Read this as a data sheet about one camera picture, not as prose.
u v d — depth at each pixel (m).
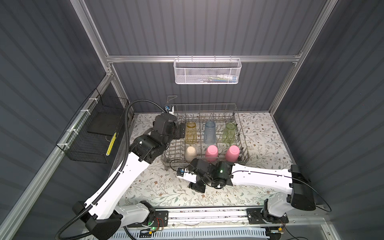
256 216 0.72
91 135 0.73
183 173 0.62
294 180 0.42
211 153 0.83
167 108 0.54
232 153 0.83
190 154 0.84
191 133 0.96
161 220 0.72
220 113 1.27
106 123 0.80
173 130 0.50
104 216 0.38
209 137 0.95
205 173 0.54
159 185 0.85
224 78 0.91
